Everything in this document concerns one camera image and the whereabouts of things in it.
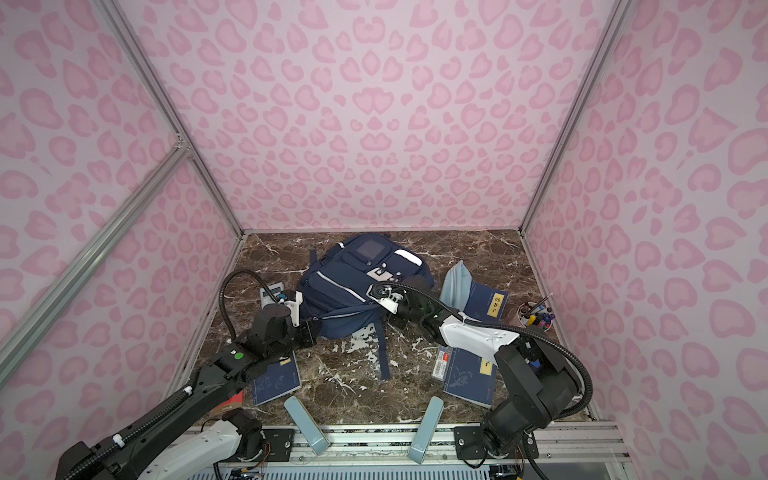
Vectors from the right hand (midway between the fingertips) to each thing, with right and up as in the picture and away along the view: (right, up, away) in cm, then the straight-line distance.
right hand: (386, 297), depth 87 cm
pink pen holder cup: (+41, -4, -3) cm, 42 cm away
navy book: (+23, -22, -5) cm, 32 cm away
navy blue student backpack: (-16, +3, +5) cm, 17 cm away
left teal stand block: (-16, -31, -16) cm, 39 cm away
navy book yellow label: (+32, -4, +11) cm, 34 cm away
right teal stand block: (+10, -32, -14) cm, 36 cm away
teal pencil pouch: (+22, +2, +10) cm, 25 cm away
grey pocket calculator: (-26, +3, -18) cm, 32 cm away
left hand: (-16, -5, -7) cm, 18 cm away
